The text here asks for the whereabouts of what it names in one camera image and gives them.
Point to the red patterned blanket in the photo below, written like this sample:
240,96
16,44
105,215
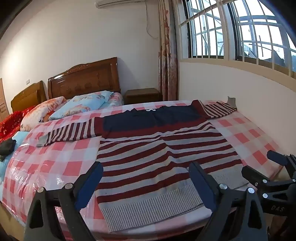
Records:
11,122

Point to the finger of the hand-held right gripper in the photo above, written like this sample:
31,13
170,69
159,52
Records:
277,157
254,175

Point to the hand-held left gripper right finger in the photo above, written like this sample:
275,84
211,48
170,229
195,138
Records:
201,183

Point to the wooden nightstand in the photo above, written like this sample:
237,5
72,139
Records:
142,95

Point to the pink floral curtain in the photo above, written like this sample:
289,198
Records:
167,51

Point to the pink floral pillow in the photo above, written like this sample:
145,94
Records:
39,113

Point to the dark cloth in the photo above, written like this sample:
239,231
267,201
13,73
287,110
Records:
7,147

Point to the small carved wooden headboard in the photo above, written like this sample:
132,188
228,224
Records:
29,97

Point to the cardboard box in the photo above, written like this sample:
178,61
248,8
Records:
3,99

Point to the window with white bars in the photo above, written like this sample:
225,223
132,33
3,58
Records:
238,30

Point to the bed with pink checkered sheet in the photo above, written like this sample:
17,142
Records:
57,160

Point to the light blue floral pillow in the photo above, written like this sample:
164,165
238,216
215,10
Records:
81,105

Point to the white air conditioner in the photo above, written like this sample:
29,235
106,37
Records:
121,3

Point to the large carved wooden headboard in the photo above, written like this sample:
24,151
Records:
87,78

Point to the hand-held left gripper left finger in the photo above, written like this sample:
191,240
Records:
90,183

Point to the red grey striped sweater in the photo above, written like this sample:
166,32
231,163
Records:
161,148

